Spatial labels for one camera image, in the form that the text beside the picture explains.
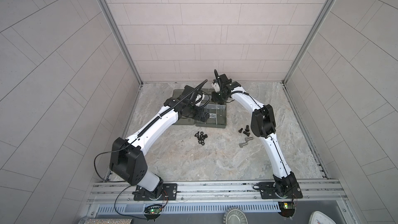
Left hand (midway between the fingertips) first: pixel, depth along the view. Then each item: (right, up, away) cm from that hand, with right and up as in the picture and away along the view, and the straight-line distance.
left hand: (205, 112), depth 80 cm
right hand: (+4, +6, +22) cm, 23 cm away
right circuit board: (+36, -42, -12) cm, 57 cm away
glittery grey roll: (-39, -41, -19) cm, 60 cm away
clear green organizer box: (+7, -5, +12) cm, 14 cm away
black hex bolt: (+20, -12, +11) cm, 26 cm away
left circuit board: (-22, -39, -16) cm, 47 cm away
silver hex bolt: (+23, -16, +7) cm, 29 cm away
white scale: (+46, -41, -17) cm, 64 cm away
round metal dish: (+13, -43, -15) cm, 47 cm away
